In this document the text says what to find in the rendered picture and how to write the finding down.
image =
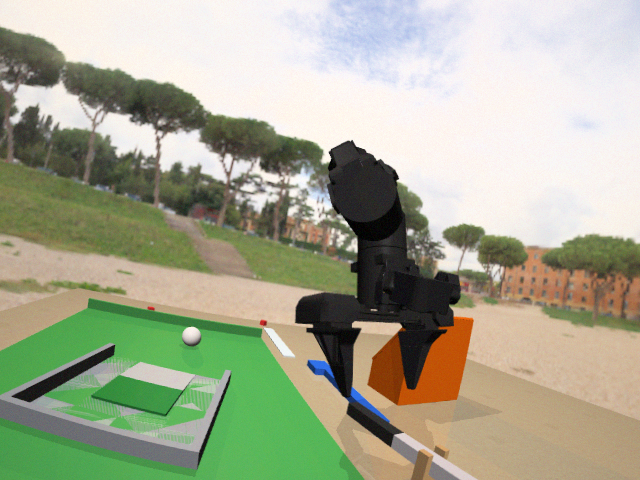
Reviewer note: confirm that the grey putter with red face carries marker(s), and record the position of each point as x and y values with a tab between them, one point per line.
441	469

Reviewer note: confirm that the white flat bar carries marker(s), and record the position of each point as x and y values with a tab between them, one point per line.
278	342

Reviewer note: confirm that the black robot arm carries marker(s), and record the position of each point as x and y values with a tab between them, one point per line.
364	191

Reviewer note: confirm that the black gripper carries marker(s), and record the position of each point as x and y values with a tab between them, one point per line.
332	315

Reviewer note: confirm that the white golf ball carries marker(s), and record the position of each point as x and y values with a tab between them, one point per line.
191	336

